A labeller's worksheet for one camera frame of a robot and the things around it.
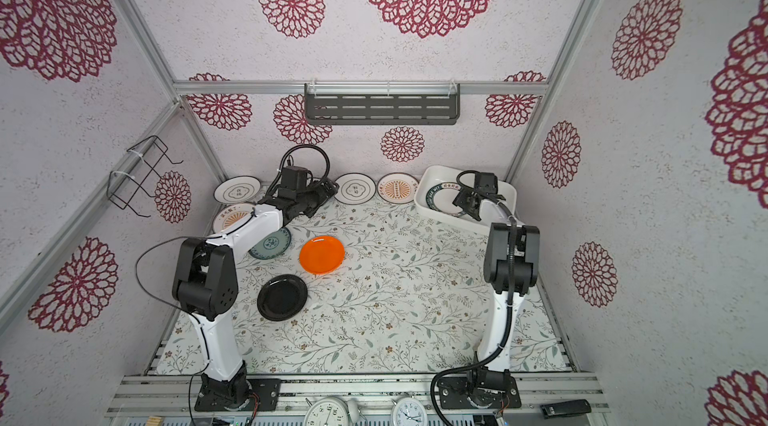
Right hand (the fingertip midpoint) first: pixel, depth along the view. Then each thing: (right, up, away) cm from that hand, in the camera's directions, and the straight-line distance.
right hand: (465, 195), depth 105 cm
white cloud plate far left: (-87, +3, +12) cm, 88 cm away
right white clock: (-23, -52, -37) cm, 68 cm away
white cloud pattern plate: (-40, +4, +14) cm, 43 cm away
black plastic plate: (-60, -31, -16) cm, 69 cm away
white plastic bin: (-3, -6, -36) cm, 37 cm away
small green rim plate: (-7, 0, +8) cm, 11 cm away
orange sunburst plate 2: (-86, -8, +4) cm, 86 cm away
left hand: (-46, -1, -9) cm, 47 cm away
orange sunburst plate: (-23, +4, +14) cm, 28 cm away
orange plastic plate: (-50, -20, -3) cm, 54 cm away
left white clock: (-42, -52, -37) cm, 76 cm away
